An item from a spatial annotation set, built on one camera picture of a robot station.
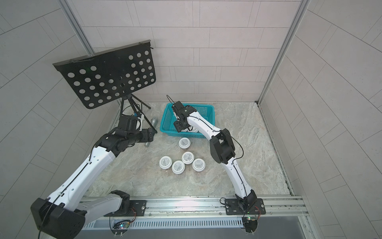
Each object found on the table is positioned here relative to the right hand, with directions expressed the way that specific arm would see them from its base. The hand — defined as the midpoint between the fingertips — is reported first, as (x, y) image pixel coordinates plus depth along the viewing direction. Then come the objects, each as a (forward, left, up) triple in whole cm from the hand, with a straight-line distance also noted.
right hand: (182, 126), depth 96 cm
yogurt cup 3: (-22, -4, -1) cm, 22 cm away
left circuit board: (-51, +26, -3) cm, 58 cm away
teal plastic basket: (+3, +11, -5) cm, 12 cm away
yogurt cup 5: (-27, -9, 0) cm, 28 cm away
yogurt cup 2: (-14, -8, +14) cm, 21 cm away
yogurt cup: (-13, -2, +1) cm, 14 cm away
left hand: (-12, +15, +13) cm, 23 cm away
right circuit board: (-53, -31, -7) cm, 62 cm away
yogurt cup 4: (-24, +8, 0) cm, 26 cm away
